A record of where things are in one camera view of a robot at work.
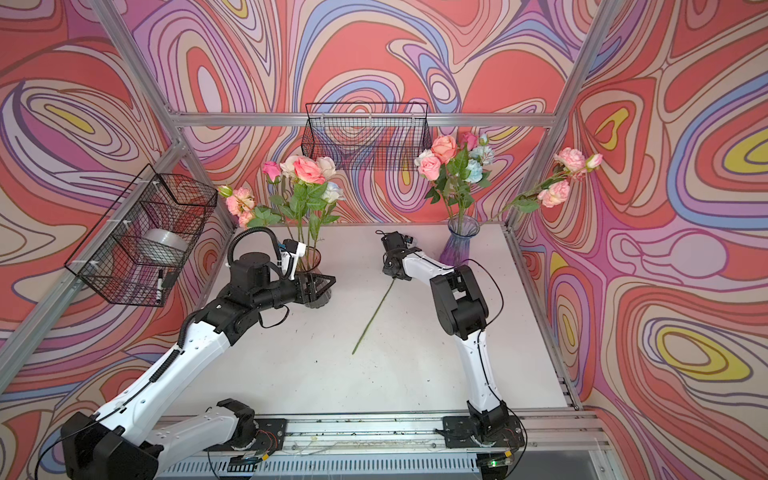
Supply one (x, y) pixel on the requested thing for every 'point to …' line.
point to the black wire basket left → (136, 252)
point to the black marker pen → (160, 286)
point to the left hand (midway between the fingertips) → (331, 279)
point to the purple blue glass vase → (456, 248)
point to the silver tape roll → (168, 237)
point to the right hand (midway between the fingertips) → (397, 274)
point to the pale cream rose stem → (375, 315)
